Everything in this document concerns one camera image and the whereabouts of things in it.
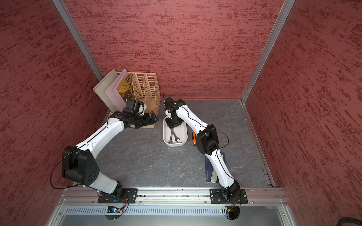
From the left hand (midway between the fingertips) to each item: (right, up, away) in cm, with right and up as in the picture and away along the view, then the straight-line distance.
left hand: (151, 123), depth 85 cm
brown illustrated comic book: (-21, +24, +12) cm, 34 cm away
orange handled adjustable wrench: (+27, -11, +12) cm, 32 cm away
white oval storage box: (+18, -7, +14) cm, 24 cm away
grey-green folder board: (-33, +22, +2) cm, 40 cm away
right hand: (+14, -3, +8) cm, 16 cm away
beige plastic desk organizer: (-11, +25, +25) cm, 37 cm away
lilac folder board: (-26, +20, +2) cm, 33 cm away
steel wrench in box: (+15, -12, +11) cm, 22 cm away
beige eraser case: (+37, -29, -8) cm, 48 cm away
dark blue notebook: (+36, -28, -2) cm, 45 cm away
